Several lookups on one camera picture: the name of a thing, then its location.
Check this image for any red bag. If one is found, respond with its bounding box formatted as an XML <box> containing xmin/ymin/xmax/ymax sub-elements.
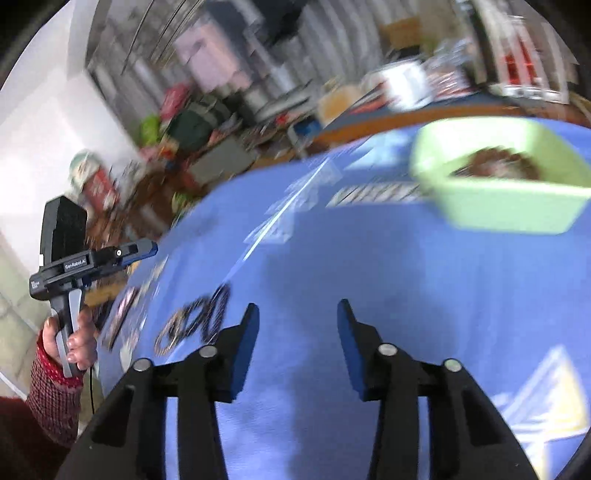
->
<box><xmin>161</xmin><ymin>85</ymin><xmax>190</xmax><ymax>121</ymax></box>

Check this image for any red box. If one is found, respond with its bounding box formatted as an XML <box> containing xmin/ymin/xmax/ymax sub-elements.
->
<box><xmin>82</xmin><ymin>168</ymin><xmax>114</xmax><ymax>199</ymax></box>

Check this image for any purple bead bracelet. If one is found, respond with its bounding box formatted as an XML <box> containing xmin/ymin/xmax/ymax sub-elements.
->
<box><xmin>200</xmin><ymin>283</ymin><xmax>232</xmax><ymax>340</ymax></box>

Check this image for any white router with antennas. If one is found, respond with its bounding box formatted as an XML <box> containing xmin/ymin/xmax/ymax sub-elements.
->
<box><xmin>489</xmin><ymin>17</ymin><xmax>571</xmax><ymax>105</ymax></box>

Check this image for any green plastic bowl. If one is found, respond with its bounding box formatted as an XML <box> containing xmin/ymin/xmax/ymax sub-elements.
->
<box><xmin>409</xmin><ymin>117</ymin><xmax>591</xmax><ymax>236</ymax></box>

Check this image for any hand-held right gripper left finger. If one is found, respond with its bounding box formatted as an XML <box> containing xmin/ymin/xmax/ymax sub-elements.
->
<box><xmin>55</xmin><ymin>302</ymin><xmax>260</xmax><ymax>480</ymax></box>

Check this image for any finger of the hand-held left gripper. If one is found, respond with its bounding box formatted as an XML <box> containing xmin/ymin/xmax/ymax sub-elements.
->
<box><xmin>120</xmin><ymin>239</ymin><xmax>159</xmax><ymax>269</ymax></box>

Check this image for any wooden desk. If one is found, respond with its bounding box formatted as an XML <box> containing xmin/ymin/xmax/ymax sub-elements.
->
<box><xmin>318</xmin><ymin>89</ymin><xmax>574</xmax><ymax>145</ymax></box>

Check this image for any cardboard box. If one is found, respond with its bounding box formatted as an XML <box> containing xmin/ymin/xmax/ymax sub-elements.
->
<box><xmin>380</xmin><ymin>18</ymin><xmax>421</xmax><ymax>52</ymax></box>

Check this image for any pink t-shirt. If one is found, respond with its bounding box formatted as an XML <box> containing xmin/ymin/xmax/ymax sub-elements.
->
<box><xmin>177</xmin><ymin>32</ymin><xmax>236</xmax><ymax>93</ymax></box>

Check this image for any metal drying rack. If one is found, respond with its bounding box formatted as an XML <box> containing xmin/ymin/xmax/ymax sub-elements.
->
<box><xmin>119</xmin><ymin>0</ymin><xmax>204</xmax><ymax>75</ymax></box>

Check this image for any patterned glass jar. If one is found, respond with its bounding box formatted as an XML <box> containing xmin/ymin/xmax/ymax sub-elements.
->
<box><xmin>427</xmin><ymin>50</ymin><xmax>467</xmax><ymax>98</ymax></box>

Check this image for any dark gold bead bracelet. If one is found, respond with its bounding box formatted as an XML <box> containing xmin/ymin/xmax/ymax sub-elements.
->
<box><xmin>154</xmin><ymin>311</ymin><xmax>191</xmax><ymax>356</ymax></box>

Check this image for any person's left hand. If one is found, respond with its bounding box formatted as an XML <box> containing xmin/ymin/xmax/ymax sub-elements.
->
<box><xmin>42</xmin><ymin>306</ymin><xmax>99</xmax><ymax>375</ymax></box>

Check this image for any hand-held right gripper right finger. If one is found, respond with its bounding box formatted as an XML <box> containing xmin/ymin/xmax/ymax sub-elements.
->
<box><xmin>336</xmin><ymin>298</ymin><xmax>541</xmax><ymax>480</ymax></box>

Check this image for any person's dark red clothing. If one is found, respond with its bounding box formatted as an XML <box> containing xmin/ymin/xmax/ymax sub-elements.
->
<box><xmin>0</xmin><ymin>396</ymin><xmax>79</xmax><ymax>480</ymax></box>

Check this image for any grey board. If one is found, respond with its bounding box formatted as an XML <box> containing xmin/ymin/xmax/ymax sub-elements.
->
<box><xmin>191</xmin><ymin>138</ymin><xmax>255</xmax><ymax>186</ymax></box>

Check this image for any person's left forearm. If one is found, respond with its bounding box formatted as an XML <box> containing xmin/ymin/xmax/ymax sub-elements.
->
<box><xmin>25</xmin><ymin>332</ymin><xmax>86</xmax><ymax>449</ymax></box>

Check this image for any dark green duffel bag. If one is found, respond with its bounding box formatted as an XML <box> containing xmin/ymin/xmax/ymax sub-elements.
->
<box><xmin>168</xmin><ymin>103</ymin><xmax>232</xmax><ymax>144</ymax></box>

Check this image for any blue printed tablecloth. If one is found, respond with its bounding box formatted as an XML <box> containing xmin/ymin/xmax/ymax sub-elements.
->
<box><xmin>83</xmin><ymin>115</ymin><xmax>591</xmax><ymax>480</ymax></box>

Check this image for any white enamel mug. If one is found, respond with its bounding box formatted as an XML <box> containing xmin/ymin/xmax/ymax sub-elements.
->
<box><xmin>373</xmin><ymin>62</ymin><xmax>435</xmax><ymax>112</ymax></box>

